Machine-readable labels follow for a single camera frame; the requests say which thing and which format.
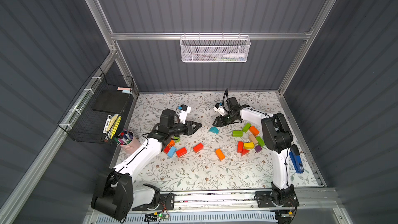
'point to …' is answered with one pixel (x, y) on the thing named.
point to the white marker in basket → (235, 55)
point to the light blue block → (172, 152)
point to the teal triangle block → (214, 129)
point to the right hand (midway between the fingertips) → (217, 123)
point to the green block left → (176, 140)
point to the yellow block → (249, 145)
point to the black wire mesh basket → (104, 94)
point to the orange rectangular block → (219, 154)
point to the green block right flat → (237, 133)
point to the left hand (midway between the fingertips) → (198, 125)
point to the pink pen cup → (128, 142)
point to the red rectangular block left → (181, 152)
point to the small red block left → (166, 150)
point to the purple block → (258, 148)
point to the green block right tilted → (246, 127)
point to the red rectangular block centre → (198, 147)
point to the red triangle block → (244, 151)
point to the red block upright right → (240, 146)
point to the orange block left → (172, 143)
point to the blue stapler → (296, 159)
